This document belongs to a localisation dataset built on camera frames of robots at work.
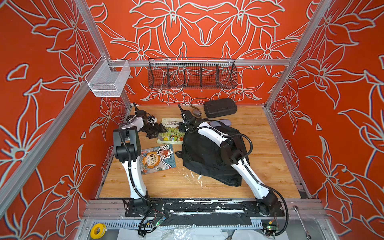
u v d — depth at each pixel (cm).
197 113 110
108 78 93
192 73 97
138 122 73
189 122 83
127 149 53
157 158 90
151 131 90
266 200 64
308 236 66
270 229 68
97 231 67
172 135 101
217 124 104
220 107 111
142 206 64
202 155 89
